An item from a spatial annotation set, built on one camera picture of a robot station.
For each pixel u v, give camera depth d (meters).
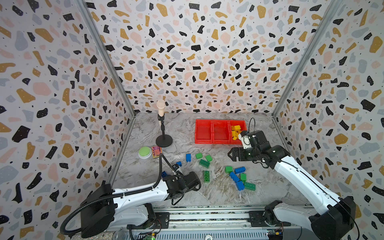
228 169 0.92
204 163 0.92
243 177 0.86
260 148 0.59
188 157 0.95
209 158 0.97
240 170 0.90
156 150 0.97
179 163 0.93
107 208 0.40
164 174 0.88
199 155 0.98
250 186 0.84
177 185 0.58
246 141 0.69
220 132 1.11
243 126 1.06
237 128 1.08
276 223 0.73
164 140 1.02
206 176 0.88
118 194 0.44
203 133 1.15
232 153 0.72
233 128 1.09
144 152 0.97
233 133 1.00
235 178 0.87
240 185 0.85
